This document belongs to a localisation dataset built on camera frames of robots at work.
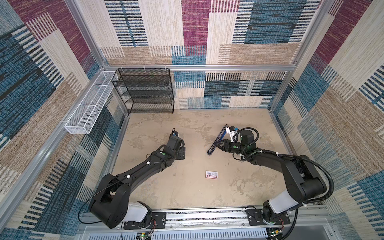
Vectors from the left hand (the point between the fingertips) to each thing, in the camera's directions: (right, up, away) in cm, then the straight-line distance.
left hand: (178, 147), depth 88 cm
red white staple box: (+19, -15, -1) cm, 25 cm away
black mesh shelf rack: (-26, +38, +23) cm, 52 cm away
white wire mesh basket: (-57, +19, +3) cm, 60 cm away
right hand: (+22, +1, 0) cm, 22 cm away
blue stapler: (+21, -2, +9) cm, 23 cm away
